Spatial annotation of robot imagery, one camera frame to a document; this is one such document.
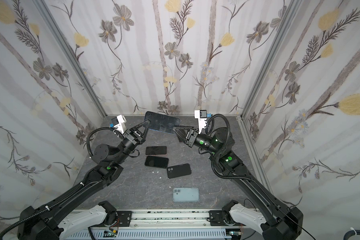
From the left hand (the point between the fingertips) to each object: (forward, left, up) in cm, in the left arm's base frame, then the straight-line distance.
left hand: (146, 120), depth 56 cm
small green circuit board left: (-32, +23, -47) cm, 62 cm away
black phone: (+5, +1, -46) cm, 47 cm away
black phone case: (-2, -11, -45) cm, 46 cm away
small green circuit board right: (-34, -40, -43) cm, 68 cm away
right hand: (-4, -10, 0) cm, 11 cm away
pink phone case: (+10, +1, -46) cm, 47 cm away
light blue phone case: (-16, -17, -45) cm, 50 cm away
